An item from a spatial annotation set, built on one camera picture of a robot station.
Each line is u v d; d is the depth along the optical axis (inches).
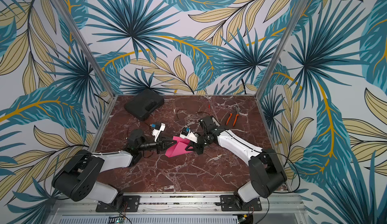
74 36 32.8
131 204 28.9
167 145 30.1
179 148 30.9
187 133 27.8
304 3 28.7
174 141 30.0
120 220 28.3
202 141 28.3
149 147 28.3
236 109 44.1
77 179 17.1
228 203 28.7
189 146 29.9
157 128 28.3
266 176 17.1
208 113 43.2
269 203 27.7
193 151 29.6
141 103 42.0
